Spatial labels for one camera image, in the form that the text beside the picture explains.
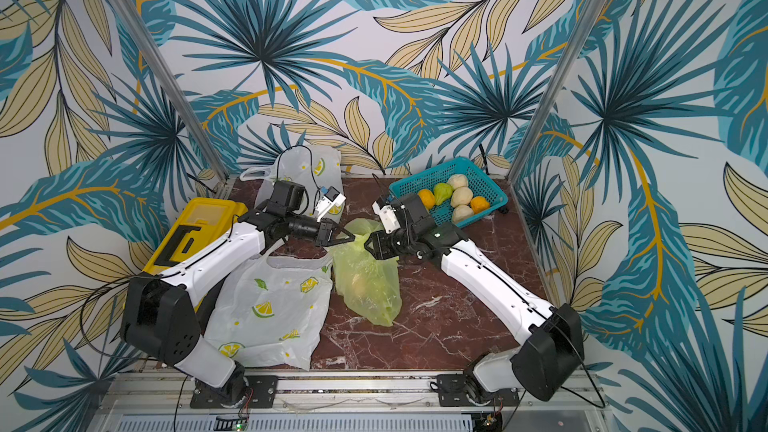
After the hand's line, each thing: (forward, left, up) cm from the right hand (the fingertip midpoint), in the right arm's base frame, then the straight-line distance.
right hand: (374, 241), depth 77 cm
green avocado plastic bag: (-9, +2, -9) cm, 13 cm away
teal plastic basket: (+41, -21, -18) cm, 50 cm away
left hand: (0, +6, +1) cm, 6 cm away
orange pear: (+25, -37, -17) cm, 48 cm away
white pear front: (+20, -29, -15) cm, 38 cm away
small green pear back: (+31, -25, -16) cm, 42 cm away
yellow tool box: (+10, +49, -3) cm, 50 cm away
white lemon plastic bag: (-10, +31, -20) cm, 38 cm away
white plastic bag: (+36, +21, -7) cm, 42 cm away
